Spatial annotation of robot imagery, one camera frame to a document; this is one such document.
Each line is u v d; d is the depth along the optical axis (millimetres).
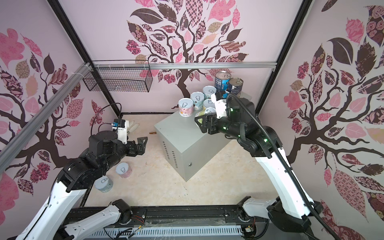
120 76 949
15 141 519
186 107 682
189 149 602
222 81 742
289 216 384
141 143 551
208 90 761
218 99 477
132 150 538
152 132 1131
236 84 724
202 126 501
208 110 530
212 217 749
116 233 699
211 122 475
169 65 935
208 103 702
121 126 509
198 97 724
